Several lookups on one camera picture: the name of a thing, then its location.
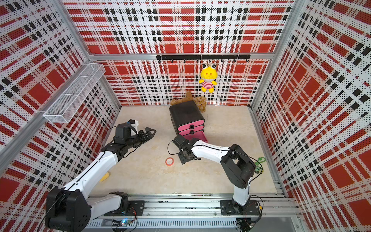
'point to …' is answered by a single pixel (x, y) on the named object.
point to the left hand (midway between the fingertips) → (153, 133)
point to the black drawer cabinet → (188, 121)
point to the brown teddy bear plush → (200, 101)
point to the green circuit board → (125, 222)
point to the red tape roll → (169, 161)
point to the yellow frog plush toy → (208, 73)
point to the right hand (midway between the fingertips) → (188, 157)
